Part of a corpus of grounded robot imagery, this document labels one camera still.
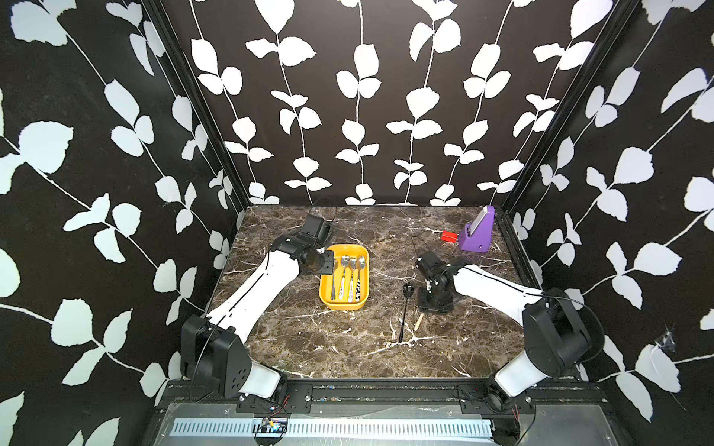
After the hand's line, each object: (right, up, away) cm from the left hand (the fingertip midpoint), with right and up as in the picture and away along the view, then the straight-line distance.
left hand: (326, 260), depth 83 cm
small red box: (+46, +6, +28) cm, 55 cm away
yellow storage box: (+6, -11, +12) cm, 18 cm away
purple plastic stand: (+54, +8, +19) cm, 57 cm away
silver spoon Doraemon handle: (+7, -3, +18) cm, 20 cm away
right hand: (+30, -15, +4) cm, 34 cm away
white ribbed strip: (+6, -42, -13) cm, 44 cm away
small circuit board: (-13, -43, -11) cm, 46 cm away
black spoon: (+26, -12, +11) cm, 31 cm away
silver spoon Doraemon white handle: (+4, -2, +18) cm, 19 cm away
